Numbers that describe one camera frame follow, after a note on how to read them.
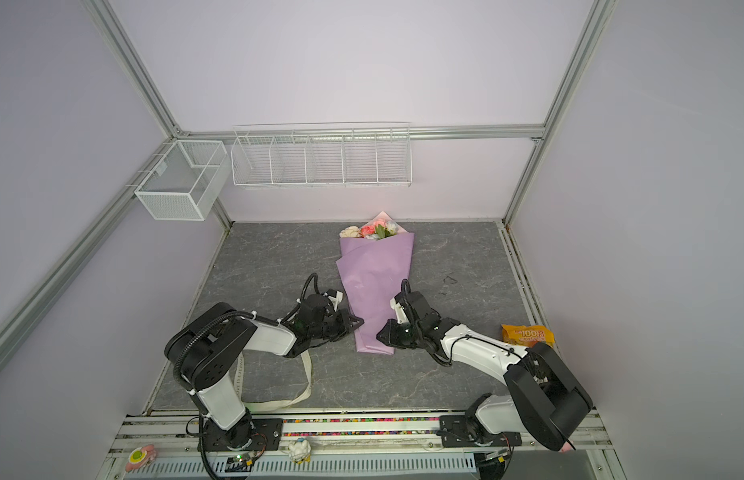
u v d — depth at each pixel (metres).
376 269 1.00
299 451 0.67
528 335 0.85
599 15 0.70
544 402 0.42
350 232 1.12
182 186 0.95
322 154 0.99
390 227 1.12
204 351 0.49
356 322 0.90
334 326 0.82
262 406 0.79
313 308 0.74
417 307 0.68
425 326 0.67
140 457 0.67
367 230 1.13
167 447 0.72
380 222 1.11
